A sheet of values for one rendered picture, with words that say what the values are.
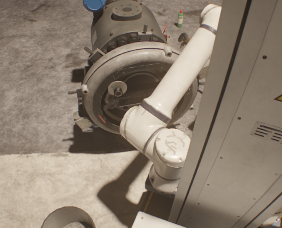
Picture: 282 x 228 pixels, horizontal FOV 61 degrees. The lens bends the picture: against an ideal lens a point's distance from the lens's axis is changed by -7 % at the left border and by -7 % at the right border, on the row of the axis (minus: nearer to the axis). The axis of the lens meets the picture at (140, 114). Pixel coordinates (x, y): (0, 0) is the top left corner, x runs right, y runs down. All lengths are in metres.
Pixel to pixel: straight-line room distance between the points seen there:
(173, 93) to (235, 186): 0.48
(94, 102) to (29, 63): 1.75
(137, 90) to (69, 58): 1.64
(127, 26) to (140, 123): 0.88
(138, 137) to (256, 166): 0.54
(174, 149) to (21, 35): 3.14
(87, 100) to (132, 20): 0.66
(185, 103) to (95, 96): 0.60
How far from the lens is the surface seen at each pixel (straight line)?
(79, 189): 2.00
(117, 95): 1.47
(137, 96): 1.55
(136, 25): 1.80
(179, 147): 1.01
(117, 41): 1.75
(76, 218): 1.71
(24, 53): 3.42
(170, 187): 1.18
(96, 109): 1.61
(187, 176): 0.83
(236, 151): 0.68
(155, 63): 1.43
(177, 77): 1.10
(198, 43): 1.14
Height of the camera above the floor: 1.78
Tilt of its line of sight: 49 degrees down
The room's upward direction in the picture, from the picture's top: straight up
